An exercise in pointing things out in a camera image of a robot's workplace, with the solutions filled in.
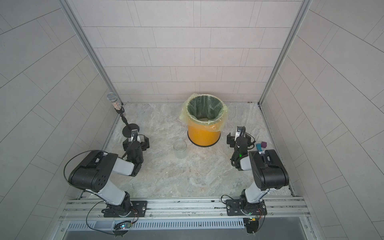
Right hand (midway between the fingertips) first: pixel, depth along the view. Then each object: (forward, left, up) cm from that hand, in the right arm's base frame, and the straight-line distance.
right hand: (238, 131), depth 94 cm
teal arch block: (-8, -12, -6) cm, 16 cm away
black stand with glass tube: (+7, +73, 0) cm, 73 cm away
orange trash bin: (-1, +23, -2) cm, 23 cm away
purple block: (-9, -15, -3) cm, 17 cm away
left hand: (+1, +62, +2) cm, 62 cm away
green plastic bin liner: (+12, +19, +8) cm, 24 cm away
